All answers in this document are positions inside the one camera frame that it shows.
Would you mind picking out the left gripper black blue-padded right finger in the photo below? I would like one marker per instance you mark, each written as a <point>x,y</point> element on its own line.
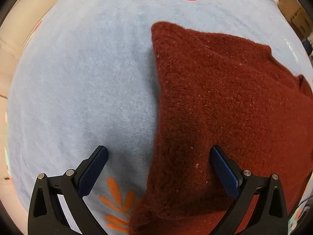
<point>269,215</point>

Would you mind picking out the dark red knit sweater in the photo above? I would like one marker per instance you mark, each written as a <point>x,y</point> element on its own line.
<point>218,89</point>

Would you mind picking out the wooden drawer cabinet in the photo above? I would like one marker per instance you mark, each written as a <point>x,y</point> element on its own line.
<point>297,17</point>

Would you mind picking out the blue patterned bed sheet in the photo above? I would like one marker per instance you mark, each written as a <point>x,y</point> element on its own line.
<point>88,77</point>

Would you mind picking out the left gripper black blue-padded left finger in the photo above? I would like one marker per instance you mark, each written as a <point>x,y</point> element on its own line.
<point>46,215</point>

